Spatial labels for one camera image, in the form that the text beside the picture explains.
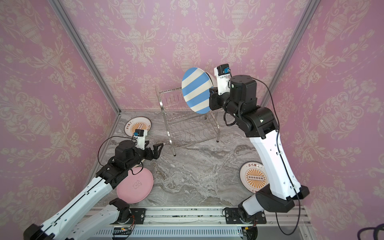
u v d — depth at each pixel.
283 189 0.38
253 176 0.87
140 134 0.64
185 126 1.06
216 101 0.51
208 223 0.73
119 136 0.63
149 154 0.67
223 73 0.45
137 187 0.83
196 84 0.62
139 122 1.13
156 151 0.68
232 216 0.73
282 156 0.38
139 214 0.75
